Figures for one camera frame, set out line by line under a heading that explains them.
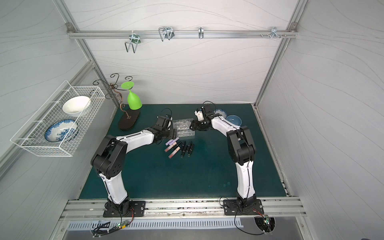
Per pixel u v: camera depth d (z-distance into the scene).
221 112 1.10
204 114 0.82
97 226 0.70
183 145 0.96
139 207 0.73
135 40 0.78
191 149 0.94
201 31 0.72
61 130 0.65
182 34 0.78
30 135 0.56
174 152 0.93
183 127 1.04
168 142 0.98
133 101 0.92
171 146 0.96
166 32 0.76
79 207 0.76
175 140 0.98
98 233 0.68
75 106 0.76
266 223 0.71
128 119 1.11
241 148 0.55
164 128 0.78
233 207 0.73
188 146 0.96
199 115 0.93
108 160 0.49
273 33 0.77
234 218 0.65
